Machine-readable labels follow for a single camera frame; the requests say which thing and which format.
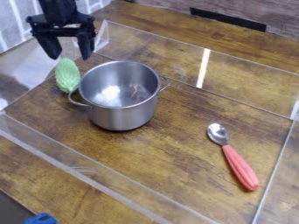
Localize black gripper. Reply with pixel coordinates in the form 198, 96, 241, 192
25, 12, 96, 60

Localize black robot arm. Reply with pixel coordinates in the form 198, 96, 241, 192
25, 0, 96, 60

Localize silver metal pot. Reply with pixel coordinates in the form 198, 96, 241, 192
67, 60, 169, 131

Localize blue object at corner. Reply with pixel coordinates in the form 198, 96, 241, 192
22, 213, 57, 224

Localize green bumpy toy vegetable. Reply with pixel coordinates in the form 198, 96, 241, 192
54, 58, 79, 93

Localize black strip on table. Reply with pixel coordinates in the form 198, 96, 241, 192
189, 7, 266, 32

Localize clear acrylic enclosure walls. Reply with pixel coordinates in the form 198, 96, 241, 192
0, 20, 299, 224

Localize red handled metal spoon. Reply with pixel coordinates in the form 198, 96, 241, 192
206, 123, 258, 191

